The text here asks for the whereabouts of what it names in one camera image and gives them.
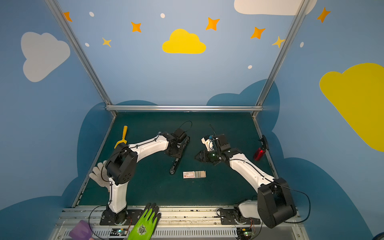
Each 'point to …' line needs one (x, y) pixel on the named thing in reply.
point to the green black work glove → (143, 229)
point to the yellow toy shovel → (124, 134)
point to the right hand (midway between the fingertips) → (198, 156)
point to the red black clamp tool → (260, 151)
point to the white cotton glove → (100, 175)
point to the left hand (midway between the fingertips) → (179, 155)
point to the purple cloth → (82, 231)
